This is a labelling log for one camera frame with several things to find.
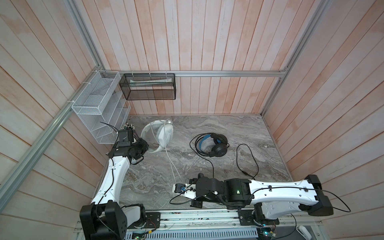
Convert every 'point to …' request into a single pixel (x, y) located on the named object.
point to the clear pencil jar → (127, 126)
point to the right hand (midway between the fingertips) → (181, 191)
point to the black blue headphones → (220, 147)
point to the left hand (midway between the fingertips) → (150, 147)
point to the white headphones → (159, 124)
